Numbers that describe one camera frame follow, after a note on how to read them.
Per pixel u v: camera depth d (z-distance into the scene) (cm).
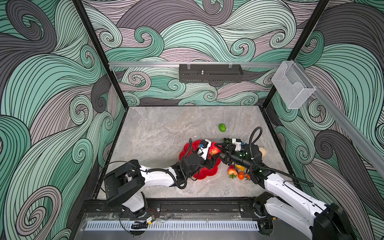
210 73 96
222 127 104
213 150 73
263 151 89
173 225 70
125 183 43
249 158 58
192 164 58
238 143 75
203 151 65
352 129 57
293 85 77
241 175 82
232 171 89
